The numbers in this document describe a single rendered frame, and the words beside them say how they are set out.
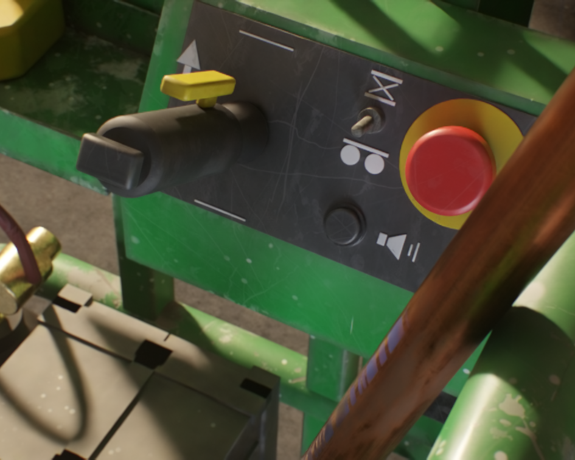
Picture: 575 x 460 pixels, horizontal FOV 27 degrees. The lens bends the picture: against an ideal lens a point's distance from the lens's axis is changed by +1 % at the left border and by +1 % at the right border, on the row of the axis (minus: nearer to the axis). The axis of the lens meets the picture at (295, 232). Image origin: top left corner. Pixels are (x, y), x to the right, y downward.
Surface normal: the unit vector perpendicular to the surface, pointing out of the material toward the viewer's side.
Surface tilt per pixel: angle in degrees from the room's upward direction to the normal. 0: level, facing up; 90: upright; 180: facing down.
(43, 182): 0
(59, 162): 90
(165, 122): 37
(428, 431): 90
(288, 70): 58
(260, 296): 90
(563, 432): 45
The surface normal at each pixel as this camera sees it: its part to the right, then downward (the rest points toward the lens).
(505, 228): -0.70, 0.43
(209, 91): 0.89, 0.35
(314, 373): -0.45, 0.64
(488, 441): -0.10, -0.73
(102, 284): -0.04, -0.58
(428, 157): -0.37, 0.17
